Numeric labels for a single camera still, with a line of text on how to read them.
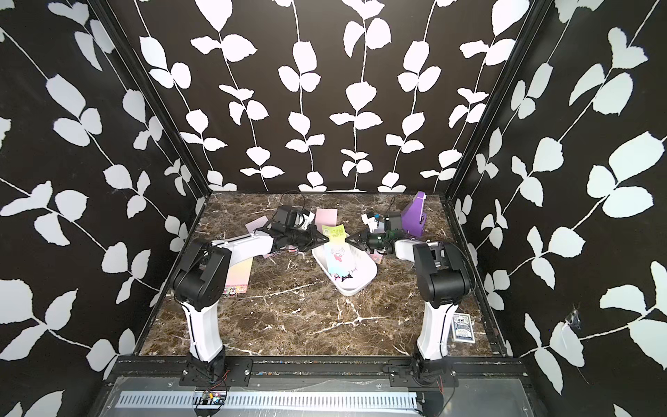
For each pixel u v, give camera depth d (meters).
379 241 0.86
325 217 1.13
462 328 0.80
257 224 1.10
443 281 0.53
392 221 0.81
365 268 0.90
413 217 0.99
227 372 0.72
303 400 0.70
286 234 0.78
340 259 0.89
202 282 0.52
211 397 0.70
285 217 0.78
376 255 0.93
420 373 0.66
